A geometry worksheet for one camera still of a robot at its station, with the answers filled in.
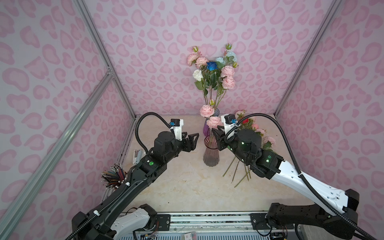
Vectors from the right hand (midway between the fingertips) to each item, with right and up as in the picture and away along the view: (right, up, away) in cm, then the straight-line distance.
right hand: (215, 126), depth 64 cm
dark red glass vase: (+1, -19, +33) cm, 38 cm away
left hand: (-9, -2, +5) cm, 11 cm away
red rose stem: (+27, +5, +43) cm, 51 cm away
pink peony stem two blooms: (-3, +7, +9) cm, 12 cm away
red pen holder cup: (-49, -25, +11) cm, 56 cm away
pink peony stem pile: (+39, -11, +35) cm, 54 cm away
